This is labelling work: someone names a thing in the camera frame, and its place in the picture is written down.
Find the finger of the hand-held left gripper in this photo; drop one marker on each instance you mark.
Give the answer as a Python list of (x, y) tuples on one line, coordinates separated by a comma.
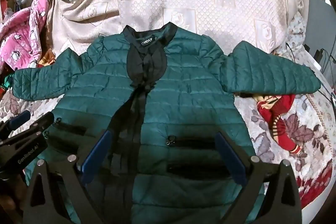
[(39, 125), (19, 119)]

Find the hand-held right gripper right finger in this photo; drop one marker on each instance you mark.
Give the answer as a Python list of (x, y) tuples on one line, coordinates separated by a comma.
[(231, 155)]

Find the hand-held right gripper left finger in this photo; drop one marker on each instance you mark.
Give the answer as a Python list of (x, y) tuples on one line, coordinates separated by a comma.
[(97, 153)]

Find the green quilted puffer jacket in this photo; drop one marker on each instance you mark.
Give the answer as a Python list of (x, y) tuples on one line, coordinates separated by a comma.
[(189, 98)]

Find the red yellow patterned blanket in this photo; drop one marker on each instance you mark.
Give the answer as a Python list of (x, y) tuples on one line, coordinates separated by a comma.
[(278, 119)]

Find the orange patterned cloth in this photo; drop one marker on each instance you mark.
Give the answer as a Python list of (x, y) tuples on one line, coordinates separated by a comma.
[(48, 58)]

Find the white floral bed sheet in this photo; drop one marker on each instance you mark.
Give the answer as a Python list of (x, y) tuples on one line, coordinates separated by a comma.
[(309, 140)]

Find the pink penguin print garment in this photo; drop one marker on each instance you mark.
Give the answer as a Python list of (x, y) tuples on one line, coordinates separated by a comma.
[(23, 32)]

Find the grey cabinet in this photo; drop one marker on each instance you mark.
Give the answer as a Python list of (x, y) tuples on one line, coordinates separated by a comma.
[(321, 19)]

